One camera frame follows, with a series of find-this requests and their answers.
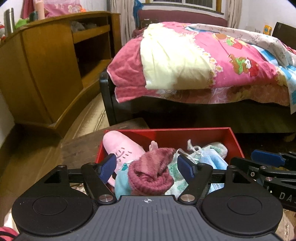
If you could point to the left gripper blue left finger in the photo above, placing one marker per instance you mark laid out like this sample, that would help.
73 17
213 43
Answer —
96 176

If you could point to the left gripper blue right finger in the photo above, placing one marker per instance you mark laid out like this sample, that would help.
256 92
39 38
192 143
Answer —
197 177

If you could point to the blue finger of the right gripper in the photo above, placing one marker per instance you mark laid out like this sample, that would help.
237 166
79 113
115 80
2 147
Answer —
285 160

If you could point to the green white towel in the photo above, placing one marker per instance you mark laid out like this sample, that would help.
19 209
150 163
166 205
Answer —
201 162

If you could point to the blue face mask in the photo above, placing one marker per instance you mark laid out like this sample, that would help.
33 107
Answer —
215 162

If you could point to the pink pig plush toy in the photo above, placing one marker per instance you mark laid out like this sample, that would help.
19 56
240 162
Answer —
126 151

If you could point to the maroon knitted hat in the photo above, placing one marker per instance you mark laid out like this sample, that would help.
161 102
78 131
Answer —
149 175

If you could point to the red cardboard box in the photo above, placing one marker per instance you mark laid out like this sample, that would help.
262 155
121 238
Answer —
180 138

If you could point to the pink strawberry quilt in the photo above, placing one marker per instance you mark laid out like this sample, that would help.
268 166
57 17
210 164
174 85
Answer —
167 61

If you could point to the wooden desk cabinet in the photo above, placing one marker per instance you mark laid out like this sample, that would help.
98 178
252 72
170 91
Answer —
50 68

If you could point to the dark wooden headboard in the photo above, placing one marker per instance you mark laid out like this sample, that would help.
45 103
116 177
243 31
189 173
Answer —
286 34

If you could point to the right beige curtain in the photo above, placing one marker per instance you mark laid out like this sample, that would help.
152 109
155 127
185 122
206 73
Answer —
233 13

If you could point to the beige curtain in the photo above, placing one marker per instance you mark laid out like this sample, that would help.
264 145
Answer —
127 23
233 13

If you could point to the red santa doll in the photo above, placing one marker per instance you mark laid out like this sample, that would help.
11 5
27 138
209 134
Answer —
2 33

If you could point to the left beige curtain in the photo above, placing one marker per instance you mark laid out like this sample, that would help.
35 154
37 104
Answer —
127 23

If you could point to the green plush toy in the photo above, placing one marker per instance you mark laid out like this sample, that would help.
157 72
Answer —
21 22

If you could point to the dark small jar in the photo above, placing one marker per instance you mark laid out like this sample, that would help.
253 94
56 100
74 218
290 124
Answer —
33 16

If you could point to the pink cloth covered box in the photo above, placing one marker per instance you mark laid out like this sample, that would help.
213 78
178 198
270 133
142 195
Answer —
52 8

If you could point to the blue bag by window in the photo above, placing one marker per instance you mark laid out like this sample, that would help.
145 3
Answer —
136 8

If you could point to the pink tall cup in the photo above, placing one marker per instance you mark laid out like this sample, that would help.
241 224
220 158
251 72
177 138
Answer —
39 8

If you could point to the steel thermos bottle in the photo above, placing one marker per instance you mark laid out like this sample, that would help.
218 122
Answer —
9 22

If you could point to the bed with dark frame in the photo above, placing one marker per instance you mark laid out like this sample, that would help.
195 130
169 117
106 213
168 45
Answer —
245 116

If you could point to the window with brown frame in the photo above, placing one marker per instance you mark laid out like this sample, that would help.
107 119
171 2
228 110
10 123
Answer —
214 5

